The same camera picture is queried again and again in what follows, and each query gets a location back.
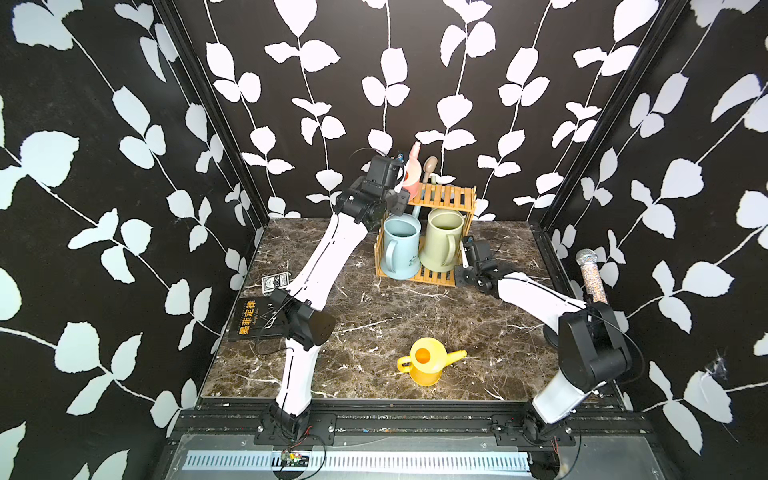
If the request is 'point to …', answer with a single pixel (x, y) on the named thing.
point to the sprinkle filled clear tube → (588, 260)
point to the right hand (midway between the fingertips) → (457, 265)
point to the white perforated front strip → (370, 464)
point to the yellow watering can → (427, 361)
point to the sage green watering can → (445, 226)
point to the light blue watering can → (402, 245)
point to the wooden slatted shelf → (430, 196)
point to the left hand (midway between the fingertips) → (398, 185)
